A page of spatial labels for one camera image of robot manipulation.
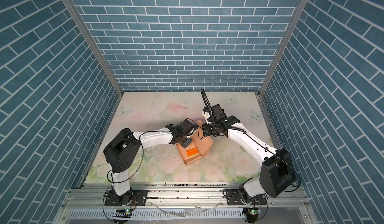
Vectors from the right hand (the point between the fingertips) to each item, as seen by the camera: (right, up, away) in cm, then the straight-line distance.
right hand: (202, 128), depth 83 cm
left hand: (-9, -9, +11) cm, 17 cm away
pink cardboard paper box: (-1, -9, -3) cm, 10 cm away
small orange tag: (-6, -15, +5) cm, 17 cm away
